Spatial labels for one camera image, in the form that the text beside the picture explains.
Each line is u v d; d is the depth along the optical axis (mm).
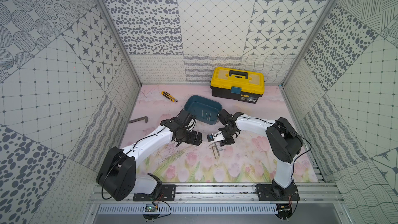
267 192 734
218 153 875
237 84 990
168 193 733
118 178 414
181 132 625
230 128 710
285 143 498
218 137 813
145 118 1009
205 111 1041
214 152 878
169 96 1115
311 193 761
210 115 800
